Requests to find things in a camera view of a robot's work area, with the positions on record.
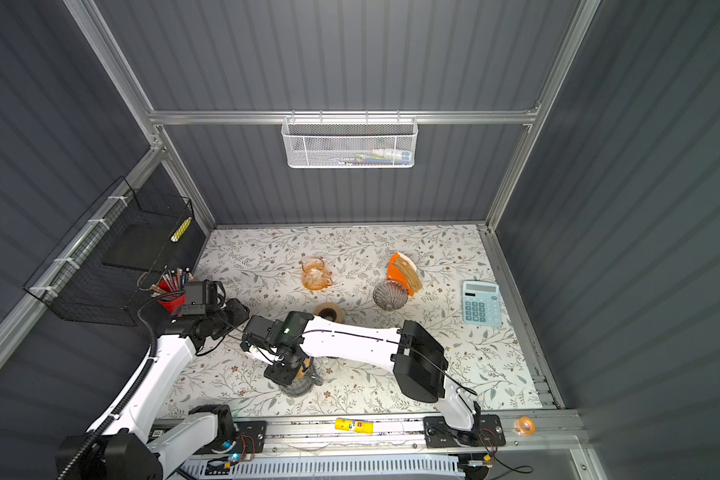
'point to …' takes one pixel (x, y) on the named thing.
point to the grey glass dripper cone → (390, 295)
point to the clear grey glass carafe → (306, 378)
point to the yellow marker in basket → (180, 229)
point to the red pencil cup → (170, 291)
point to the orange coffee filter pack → (401, 269)
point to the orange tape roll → (524, 426)
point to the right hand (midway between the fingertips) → (283, 377)
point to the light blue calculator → (481, 303)
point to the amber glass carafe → (315, 276)
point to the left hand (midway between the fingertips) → (242, 312)
